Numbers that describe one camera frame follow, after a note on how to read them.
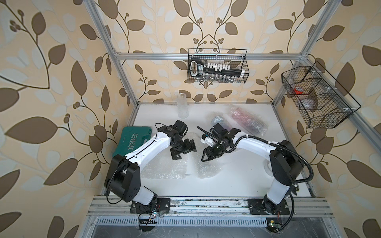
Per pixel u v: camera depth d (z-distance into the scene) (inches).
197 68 33.3
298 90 31.7
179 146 27.5
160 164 34.9
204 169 31.0
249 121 38.9
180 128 27.1
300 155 37.9
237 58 35.9
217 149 29.5
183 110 43.1
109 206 29.7
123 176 17.4
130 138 37.3
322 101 28.9
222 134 27.6
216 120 39.0
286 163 18.3
